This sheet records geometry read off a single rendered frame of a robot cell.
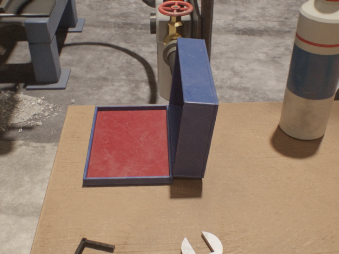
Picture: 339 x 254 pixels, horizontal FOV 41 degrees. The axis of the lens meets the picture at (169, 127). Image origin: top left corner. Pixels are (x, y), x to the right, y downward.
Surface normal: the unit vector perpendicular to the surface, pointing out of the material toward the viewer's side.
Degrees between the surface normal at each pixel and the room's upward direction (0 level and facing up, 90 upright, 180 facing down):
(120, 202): 0
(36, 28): 90
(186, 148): 90
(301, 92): 90
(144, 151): 0
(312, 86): 90
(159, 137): 0
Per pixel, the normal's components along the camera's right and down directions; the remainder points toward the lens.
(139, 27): 0.00, -0.80
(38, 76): 0.04, 0.60
